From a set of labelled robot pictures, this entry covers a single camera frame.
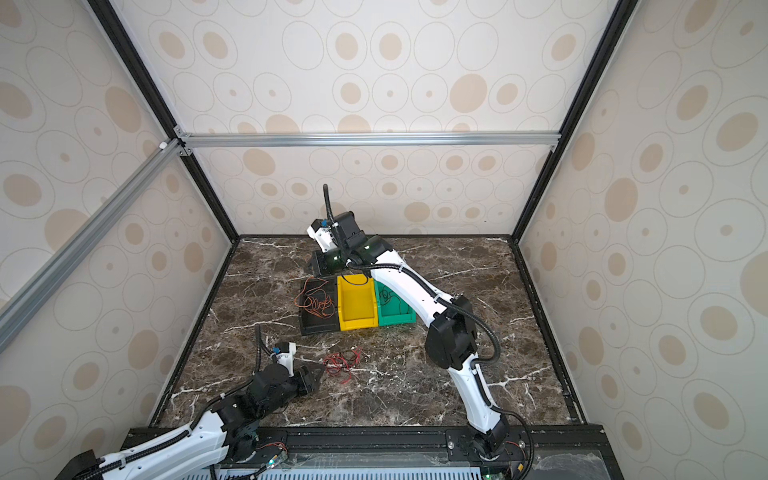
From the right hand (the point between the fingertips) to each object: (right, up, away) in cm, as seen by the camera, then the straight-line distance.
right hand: (305, 270), depth 80 cm
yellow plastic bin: (+12, -12, +20) cm, 26 cm away
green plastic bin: (+23, -14, +20) cm, 33 cm away
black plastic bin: (-2, -17, +13) cm, 22 cm away
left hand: (+6, -28, +3) cm, 28 cm away
